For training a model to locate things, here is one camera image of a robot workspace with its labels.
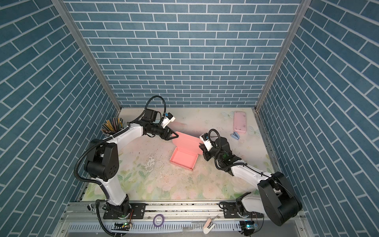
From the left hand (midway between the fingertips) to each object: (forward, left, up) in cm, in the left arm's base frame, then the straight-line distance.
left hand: (175, 133), depth 89 cm
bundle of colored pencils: (+7, +41, -1) cm, 42 cm away
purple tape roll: (-42, +4, -13) cm, 44 cm away
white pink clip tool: (-46, -18, -10) cm, 50 cm away
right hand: (-7, -15, -1) cm, 17 cm away
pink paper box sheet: (-7, -7, -8) cm, 13 cm away
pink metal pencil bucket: (+7, +35, -2) cm, 36 cm away
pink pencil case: (+19, -47, -12) cm, 52 cm away
